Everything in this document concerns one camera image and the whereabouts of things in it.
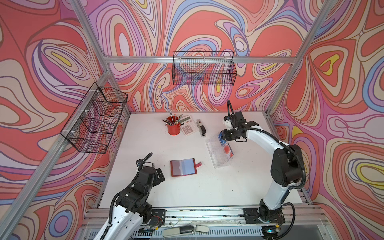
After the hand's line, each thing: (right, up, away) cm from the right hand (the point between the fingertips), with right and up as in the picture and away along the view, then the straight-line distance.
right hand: (225, 139), depth 93 cm
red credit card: (0, -6, -5) cm, 8 cm away
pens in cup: (-35, +12, +4) cm, 37 cm away
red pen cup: (-34, +9, +6) cm, 35 cm away
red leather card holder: (-25, -17, -1) cm, 30 cm away
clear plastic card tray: (-6, -8, 0) cm, 10 cm away
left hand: (-40, -17, -13) cm, 45 cm away
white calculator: (-23, +8, +15) cm, 29 cm away
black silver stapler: (-14, +6, +11) cm, 19 cm away
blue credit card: (-2, 0, 0) cm, 2 cm away
